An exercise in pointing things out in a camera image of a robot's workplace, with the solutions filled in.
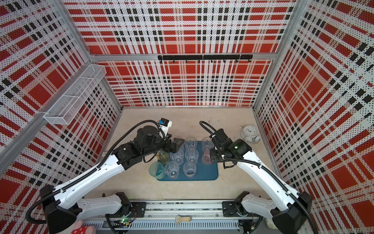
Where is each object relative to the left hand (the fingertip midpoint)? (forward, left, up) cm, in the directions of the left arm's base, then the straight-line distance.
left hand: (179, 138), depth 72 cm
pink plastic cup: (-5, -14, -13) cm, 20 cm away
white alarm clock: (+19, -46, -23) cm, 55 cm away
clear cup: (+2, -5, -23) cm, 23 cm away
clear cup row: (-7, +6, -24) cm, 26 cm away
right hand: (-6, -19, -8) cm, 22 cm away
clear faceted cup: (+2, +4, -25) cm, 26 cm away
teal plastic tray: (-8, -13, -24) cm, 29 cm away
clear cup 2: (+9, -16, -20) cm, 27 cm away
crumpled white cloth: (-34, -43, -23) cm, 59 cm away
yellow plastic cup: (-2, +11, -17) cm, 20 cm away
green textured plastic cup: (-7, +15, -23) cm, 28 cm away
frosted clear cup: (-6, -4, -24) cm, 25 cm away
